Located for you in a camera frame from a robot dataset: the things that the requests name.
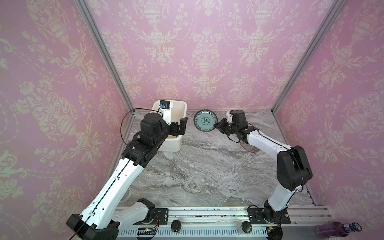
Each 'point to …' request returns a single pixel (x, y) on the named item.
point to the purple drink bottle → (336, 229)
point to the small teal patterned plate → (204, 120)
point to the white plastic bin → (178, 111)
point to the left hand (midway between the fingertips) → (179, 117)
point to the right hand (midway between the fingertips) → (213, 124)
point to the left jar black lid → (176, 225)
